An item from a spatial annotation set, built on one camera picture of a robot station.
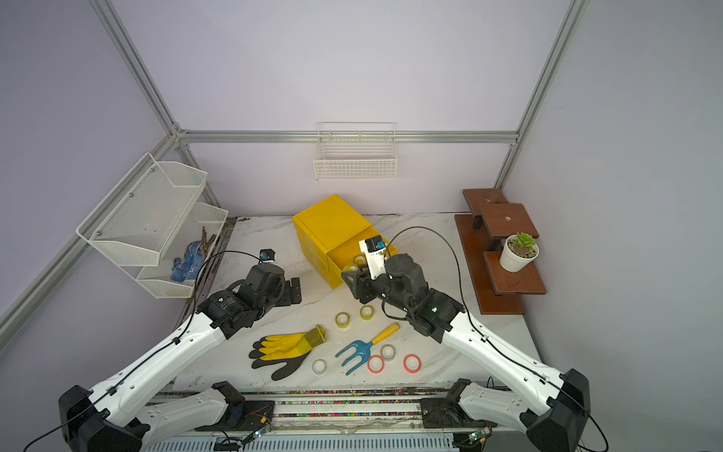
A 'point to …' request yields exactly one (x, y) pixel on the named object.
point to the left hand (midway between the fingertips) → (282, 288)
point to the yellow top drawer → (348, 257)
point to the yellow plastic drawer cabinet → (328, 238)
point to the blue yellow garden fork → (365, 348)
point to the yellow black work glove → (290, 349)
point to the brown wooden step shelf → (500, 248)
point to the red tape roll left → (376, 364)
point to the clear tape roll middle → (388, 351)
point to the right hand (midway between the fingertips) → (354, 268)
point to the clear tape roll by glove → (319, 366)
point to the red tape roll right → (412, 363)
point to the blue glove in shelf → (187, 268)
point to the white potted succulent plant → (520, 250)
